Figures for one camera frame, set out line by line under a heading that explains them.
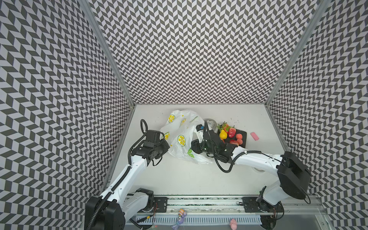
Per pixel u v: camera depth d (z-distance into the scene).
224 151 0.61
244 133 0.99
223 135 0.94
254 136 0.99
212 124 1.05
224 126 0.96
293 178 0.43
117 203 0.40
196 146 0.69
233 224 0.66
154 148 0.62
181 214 0.68
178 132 0.86
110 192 0.40
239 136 0.96
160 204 0.72
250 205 0.73
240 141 0.93
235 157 0.55
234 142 0.91
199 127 0.71
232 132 0.96
